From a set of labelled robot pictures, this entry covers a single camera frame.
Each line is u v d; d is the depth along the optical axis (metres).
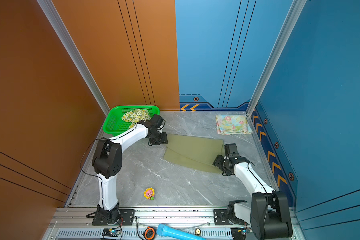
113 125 1.09
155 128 0.75
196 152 0.98
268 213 0.40
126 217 0.74
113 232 0.71
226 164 0.67
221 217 0.72
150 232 0.67
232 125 1.09
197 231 0.67
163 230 0.67
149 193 0.77
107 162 0.53
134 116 1.12
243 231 0.70
